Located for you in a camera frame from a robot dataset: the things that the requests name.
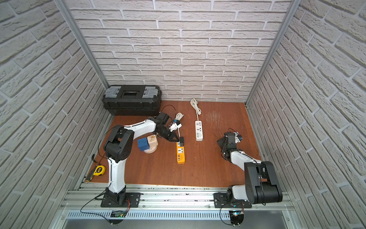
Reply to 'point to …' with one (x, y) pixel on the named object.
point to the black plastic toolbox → (133, 100)
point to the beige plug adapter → (152, 141)
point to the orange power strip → (180, 153)
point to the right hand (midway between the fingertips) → (223, 140)
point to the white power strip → (198, 130)
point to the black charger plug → (181, 141)
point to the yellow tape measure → (98, 170)
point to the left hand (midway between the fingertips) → (179, 139)
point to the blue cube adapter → (143, 144)
